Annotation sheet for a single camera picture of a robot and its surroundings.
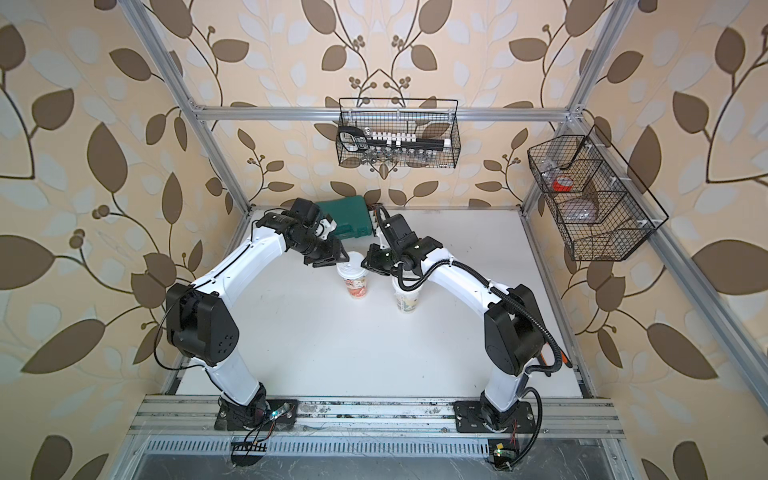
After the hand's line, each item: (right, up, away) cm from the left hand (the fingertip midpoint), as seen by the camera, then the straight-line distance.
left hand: (339, 255), depth 85 cm
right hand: (+7, -3, -1) cm, 7 cm away
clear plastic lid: (+4, -4, -2) cm, 6 cm away
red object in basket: (+62, +20, -4) cm, 65 cm away
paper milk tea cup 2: (+5, -10, +4) cm, 12 cm away
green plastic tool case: (-2, +15, +35) cm, 38 cm away
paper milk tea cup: (+20, -13, -1) cm, 23 cm away
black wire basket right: (+68, +11, -12) cm, 70 cm away
